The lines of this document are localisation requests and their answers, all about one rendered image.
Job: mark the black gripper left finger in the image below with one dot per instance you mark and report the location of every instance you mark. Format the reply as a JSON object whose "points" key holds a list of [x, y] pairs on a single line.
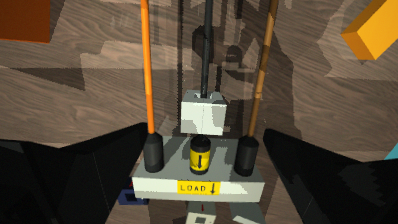
{"points": [[78, 183]]}

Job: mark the orange rectangular bar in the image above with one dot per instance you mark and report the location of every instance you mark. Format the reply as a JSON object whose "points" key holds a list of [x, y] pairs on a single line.
{"points": [[374, 30]]}

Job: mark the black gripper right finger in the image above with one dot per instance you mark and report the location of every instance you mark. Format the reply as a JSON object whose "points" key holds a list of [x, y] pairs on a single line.
{"points": [[329, 188]]}

